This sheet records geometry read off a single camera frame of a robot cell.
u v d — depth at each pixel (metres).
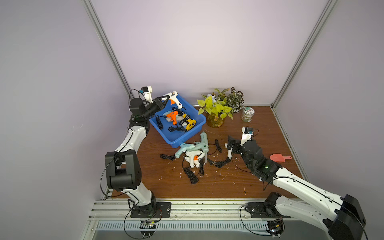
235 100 0.93
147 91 0.74
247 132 0.65
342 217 0.39
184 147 0.93
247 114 1.06
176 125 1.02
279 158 0.90
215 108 0.89
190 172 0.84
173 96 0.83
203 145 0.92
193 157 0.88
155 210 0.67
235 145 0.68
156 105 0.73
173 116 1.07
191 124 1.04
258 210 0.73
